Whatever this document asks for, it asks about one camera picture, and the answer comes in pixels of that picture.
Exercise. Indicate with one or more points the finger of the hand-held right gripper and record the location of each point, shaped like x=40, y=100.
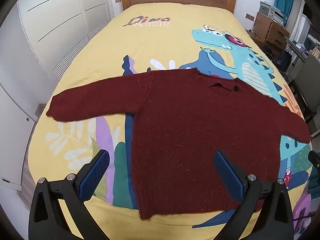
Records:
x=315, y=161

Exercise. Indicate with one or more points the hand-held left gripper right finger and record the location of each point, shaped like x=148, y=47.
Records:
x=227, y=172

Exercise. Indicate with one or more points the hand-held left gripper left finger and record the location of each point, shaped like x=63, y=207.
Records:
x=96, y=172

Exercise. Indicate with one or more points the dark red knitted sweater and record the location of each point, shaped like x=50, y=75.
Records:
x=187, y=130

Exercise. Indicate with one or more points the dark chair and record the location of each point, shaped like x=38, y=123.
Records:
x=310, y=80

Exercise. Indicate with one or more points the black bag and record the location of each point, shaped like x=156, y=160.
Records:
x=283, y=61

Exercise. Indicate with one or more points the wooden drawer cabinet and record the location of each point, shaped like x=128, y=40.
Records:
x=272, y=33

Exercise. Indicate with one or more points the yellow dinosaur printed bedspread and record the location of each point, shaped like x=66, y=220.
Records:
x=160, y=45

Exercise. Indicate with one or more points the grey printer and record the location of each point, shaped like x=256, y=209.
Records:
x=268, y=11

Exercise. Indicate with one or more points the white wardrobe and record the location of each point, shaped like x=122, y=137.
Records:
x=50, y=17

